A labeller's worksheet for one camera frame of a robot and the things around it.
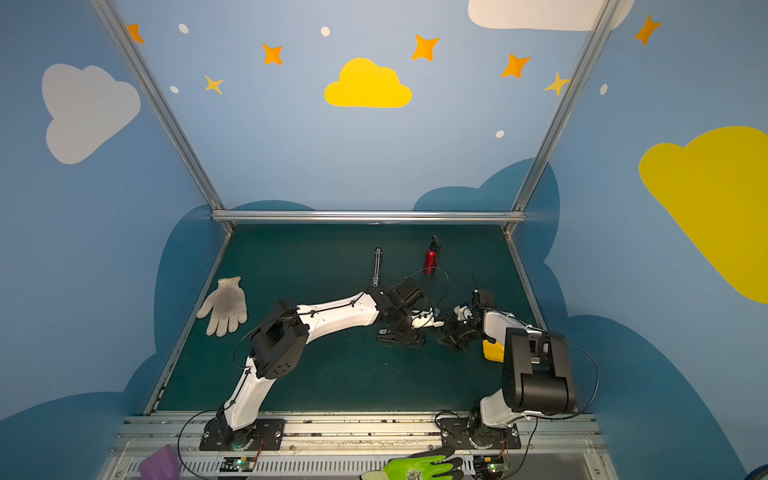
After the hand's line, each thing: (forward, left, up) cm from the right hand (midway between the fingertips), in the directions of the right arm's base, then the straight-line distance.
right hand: (437, 331), depth 91 cm
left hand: (-2, +5, +3) cm, 6 cm away
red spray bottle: (+25, +2, +6) cm, 25 cm away
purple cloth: (-37, +68, -1) cm, 78 cm away
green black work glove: (-34, +4, -1) cm, 34 cm away
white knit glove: (+5, +70, -1) cm, 70 cm away
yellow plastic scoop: (-5, -17, -2) cm, 18 cm away
